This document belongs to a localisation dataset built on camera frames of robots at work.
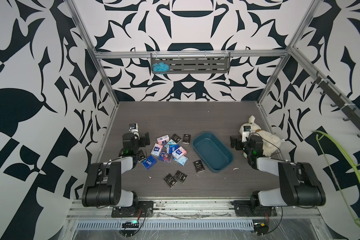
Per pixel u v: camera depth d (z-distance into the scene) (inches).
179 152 35.0
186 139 38.0
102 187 17.6
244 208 28.9
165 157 35.1
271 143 31.2
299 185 17.4
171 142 37.6
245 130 32.0
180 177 32.6
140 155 35.6
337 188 24.1
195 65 37.0
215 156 36.1
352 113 21.4
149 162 34.3
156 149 36.1
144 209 29.7
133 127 31.4
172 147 35.4
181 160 34.6
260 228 27.8
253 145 28.6
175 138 38.6
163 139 37.0
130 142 27.4
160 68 35.9
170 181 31.9
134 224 28.7
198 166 34.2
